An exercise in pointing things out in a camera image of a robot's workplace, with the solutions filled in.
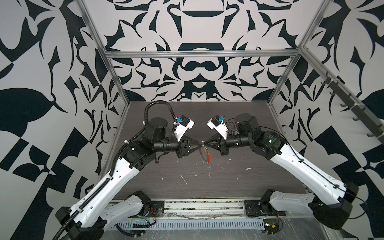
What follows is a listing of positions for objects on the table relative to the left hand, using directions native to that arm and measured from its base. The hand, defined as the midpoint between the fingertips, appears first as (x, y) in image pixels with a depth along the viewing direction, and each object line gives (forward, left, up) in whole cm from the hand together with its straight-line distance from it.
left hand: (200, 141), depth 60 cm
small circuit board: (-27, -33, -34) cm, 55 cm away
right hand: (0, -2, -2) cm, 4 cm away
